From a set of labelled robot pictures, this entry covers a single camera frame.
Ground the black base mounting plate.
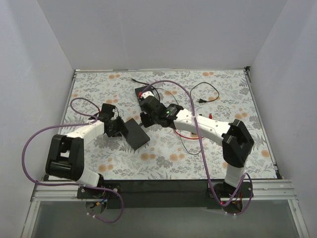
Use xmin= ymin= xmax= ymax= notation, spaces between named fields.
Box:
xmin=77 ymin=179 xmax=253 ymax=209

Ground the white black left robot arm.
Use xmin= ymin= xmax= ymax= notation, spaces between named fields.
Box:
xmin=46 ymin=104 xmax=127 ymax=187

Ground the floral patterned table mat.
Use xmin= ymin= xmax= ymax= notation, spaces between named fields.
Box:
xmin=60 ymin=70 xmax=277 ymax=179

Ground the black cable with plug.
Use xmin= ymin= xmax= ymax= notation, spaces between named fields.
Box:
xmin=130 ymin=78 xmax=206 ymax=156

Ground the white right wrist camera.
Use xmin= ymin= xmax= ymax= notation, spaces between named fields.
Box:
xmin=139 ymin=91 xmax=154 ymax=100

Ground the aluminium frame rail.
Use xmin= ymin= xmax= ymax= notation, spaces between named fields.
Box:
xmin=31 ymin=179 xmax=297 ymax=201

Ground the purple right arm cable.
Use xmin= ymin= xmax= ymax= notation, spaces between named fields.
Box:
xmin=140 ymin=80 xmax=254 ymax=217

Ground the red ethernet cable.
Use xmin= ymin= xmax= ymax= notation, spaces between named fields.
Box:
xmin=174 ymin=113 xmax=213 ymax=141

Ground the black power cord with prongs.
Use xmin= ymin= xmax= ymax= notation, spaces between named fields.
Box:
xmin=190 ymin=82 xmax=220 ymax=115

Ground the black rectangular box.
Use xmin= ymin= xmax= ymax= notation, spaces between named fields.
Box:
xmin=134 ymin=86 xmax=154 ymax=102

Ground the black network switch with ports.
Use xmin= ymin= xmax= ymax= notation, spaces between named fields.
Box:
xmin=122 ymin=119 xmax=150 ymax=150

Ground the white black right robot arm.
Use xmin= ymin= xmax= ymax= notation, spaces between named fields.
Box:
xmin=139 ymin=91 xmax=254 ymax=195

